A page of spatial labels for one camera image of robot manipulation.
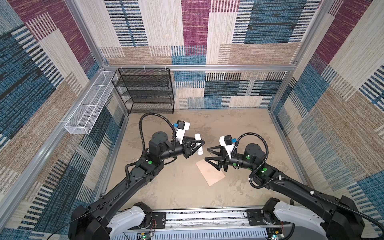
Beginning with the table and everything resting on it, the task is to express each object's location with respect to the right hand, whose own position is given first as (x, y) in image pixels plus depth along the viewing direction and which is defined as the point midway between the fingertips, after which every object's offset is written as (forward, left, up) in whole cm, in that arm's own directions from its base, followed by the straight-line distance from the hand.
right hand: (207, 156), depth 68 cm
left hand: (+4, +2, +7) cm, 8 cm away
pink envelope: (+2, -4, -26) cm, 26 cm away
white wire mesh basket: (+31, +73, -6) cm, 79 cm away
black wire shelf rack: (+59, +40, -8) cm, 71 cm away
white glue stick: (+5, +4, +9) cm, 11 cm away
